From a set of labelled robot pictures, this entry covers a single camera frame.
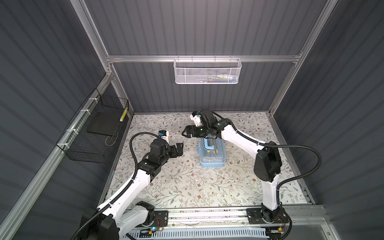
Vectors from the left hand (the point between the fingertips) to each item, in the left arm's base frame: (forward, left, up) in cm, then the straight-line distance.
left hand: (176, 144), depth 81 cm
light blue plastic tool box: (-1, -21, -10) cm, 23 cm away
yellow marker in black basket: (+15, +29, +10) cm, 34 cm away
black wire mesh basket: (+1, +41, +10) cm, 42 cm away
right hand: (+6, -7, 0) cm, 9 cm away
